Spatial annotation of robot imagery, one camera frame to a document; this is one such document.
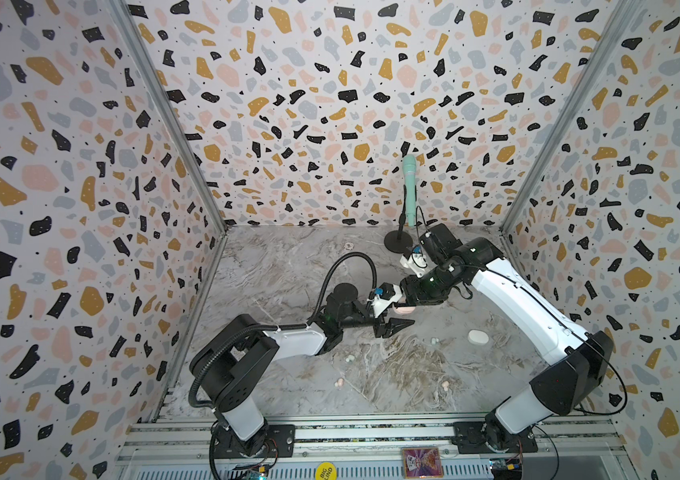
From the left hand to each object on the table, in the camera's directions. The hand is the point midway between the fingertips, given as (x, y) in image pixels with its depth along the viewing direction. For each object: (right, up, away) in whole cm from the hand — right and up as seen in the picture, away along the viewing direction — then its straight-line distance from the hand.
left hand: (414, 309), depth 76 cm
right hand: (-3, +3, -2) cm, 5 cm away
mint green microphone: (+2, +40, +19) cm, 45 cm away
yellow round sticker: (-22, -37, -6) cm, 43 cm away
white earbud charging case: (+23, -12, +16) cm, 30 cm away
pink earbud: (-19, -22, +7) cm, 30 cm away
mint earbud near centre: (-17, -17, +12) cm, 26 cm away
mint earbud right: (+9, -12, +16) cm, 22 cm away
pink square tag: (+1, -35, -6) cm, 35 cm away
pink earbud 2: (+10, -22, +7) cm, 26 cm away
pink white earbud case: (-3, 0, -3) cm, 4 cm away
